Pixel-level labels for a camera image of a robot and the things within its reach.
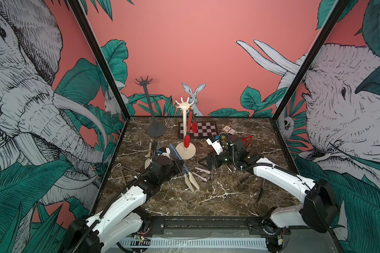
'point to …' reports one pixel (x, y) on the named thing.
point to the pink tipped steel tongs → (200, 176)
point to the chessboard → (205, 129)
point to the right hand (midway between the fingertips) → (203, 156)
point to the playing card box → (228, 129)
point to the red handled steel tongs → (246, 138)
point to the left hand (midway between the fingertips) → (185, 160)
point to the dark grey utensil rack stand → (157, 129)
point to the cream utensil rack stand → (181, 151)
